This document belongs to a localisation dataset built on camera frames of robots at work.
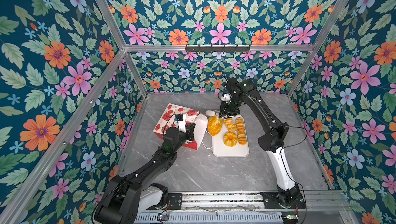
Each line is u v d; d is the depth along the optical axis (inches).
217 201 29.5
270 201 28.7
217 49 36.6
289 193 25.1
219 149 35.8
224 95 32.2
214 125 37.6
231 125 38.5
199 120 38.9
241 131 38.0
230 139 36.4
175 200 29.0
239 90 24.7
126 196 16.1
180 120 27.8
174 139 25.1
